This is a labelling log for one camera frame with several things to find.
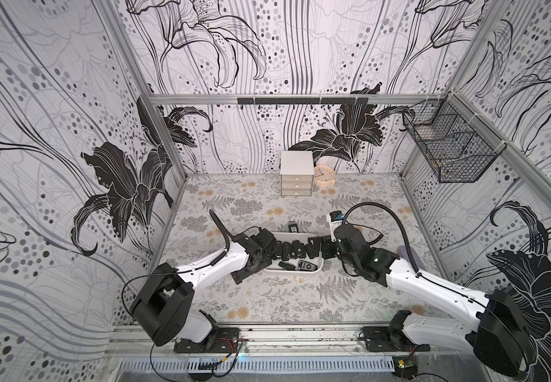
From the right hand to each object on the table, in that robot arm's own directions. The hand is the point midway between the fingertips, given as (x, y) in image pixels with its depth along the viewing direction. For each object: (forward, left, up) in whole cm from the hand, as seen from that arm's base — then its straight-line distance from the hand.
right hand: (321, 236), depth 81 cm
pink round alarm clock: (+40, -7, -11) cm, 42 cm away
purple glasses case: (0, -33, -13) cm, 35 cm away
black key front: (0, +12, -10) cm, 16 cm away
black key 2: (0, +7, -11) cm, 13 cm away
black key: (+1, +15, -11) cm, 19 cm away
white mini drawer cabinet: (+32, +7, 0) cm, 33 cm away
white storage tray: (+7, +11, -11) cm, 17 cm away
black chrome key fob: (-5, +12, -13) cm, 18 cm away
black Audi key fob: (+12, +9, -13) cm, 20 cm away
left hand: (-9, +23, -11) cm, 27 cm away
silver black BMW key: (-6, +4, -12) cm, 14 cm away
